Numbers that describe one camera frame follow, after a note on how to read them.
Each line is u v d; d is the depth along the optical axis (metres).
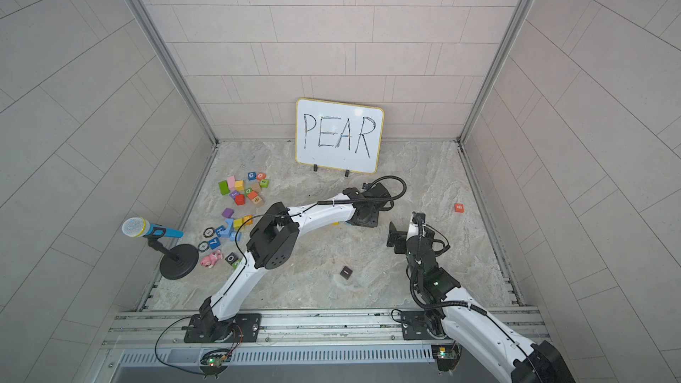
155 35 0.83
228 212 0.93
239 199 0.96
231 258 0.82
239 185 0.99
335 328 0.72
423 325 0.71
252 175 1.03
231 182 1.01
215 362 0.64
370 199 0.72
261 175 1.03
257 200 0.94
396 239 0.74
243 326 0.70
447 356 0.68
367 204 0.68
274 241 0.55
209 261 0.81
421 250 0.62
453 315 0.55
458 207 0.95
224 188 0.99
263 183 1.00
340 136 0.99
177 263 0.80
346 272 0.80
